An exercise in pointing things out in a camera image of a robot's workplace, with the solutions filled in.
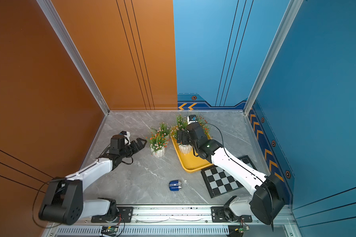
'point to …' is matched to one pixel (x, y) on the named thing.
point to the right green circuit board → (242, 229)
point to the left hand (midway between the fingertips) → (143, 142)
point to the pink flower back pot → (181, 124)
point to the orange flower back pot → (159, 139)
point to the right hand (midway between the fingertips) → (185, 131)
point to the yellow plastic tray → (191, 163)
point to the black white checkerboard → (219, 182)
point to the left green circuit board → (109, 230)
